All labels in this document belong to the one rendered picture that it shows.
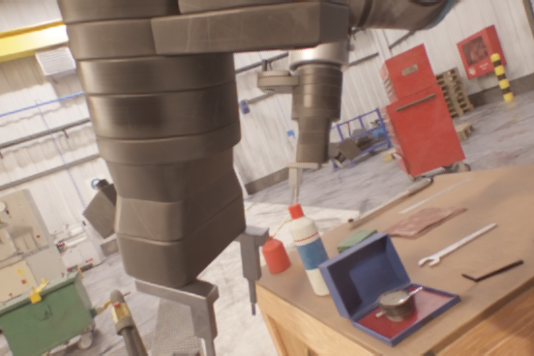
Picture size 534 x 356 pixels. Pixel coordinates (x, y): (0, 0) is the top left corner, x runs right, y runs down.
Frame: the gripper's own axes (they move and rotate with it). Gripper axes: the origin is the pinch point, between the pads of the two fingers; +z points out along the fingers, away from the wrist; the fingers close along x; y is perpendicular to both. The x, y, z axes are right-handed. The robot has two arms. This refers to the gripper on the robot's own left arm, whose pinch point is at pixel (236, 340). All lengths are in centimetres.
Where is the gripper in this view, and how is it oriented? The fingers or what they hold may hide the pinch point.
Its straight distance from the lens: 25.6
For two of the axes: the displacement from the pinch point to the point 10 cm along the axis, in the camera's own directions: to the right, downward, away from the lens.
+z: 0.7, 9.3, 3.7
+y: -9.0, -1.0, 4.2
